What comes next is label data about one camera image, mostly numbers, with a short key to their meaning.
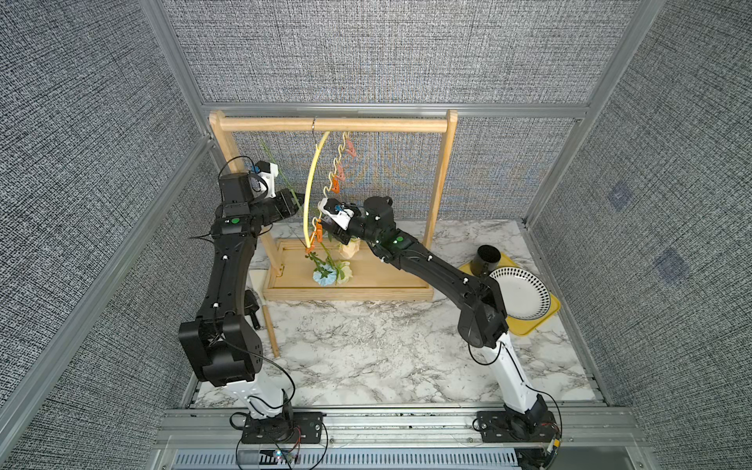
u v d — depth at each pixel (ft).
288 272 3.39
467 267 3.48
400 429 2.45
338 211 2.24
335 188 2.73
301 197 2.23
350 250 2.88
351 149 2.87
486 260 3.19
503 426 2.38
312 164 2.22
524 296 3.21
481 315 1.82
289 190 2.26
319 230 2.49
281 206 2.26
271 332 2.95
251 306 3.10
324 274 3.03
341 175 2.80
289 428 2.22
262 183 2.13
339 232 2.40
